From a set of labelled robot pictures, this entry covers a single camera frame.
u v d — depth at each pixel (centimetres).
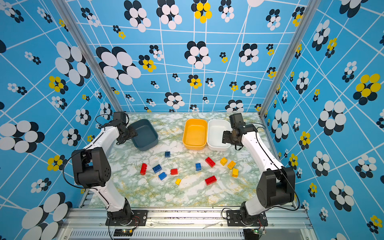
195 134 105
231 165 91
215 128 111
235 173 87
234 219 72
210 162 92
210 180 85
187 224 72
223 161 91
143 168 89
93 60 89
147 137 105
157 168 89
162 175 89
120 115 75
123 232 72
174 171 90
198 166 89
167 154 96
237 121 66
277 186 43
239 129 59
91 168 48
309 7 68
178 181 85
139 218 73
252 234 69
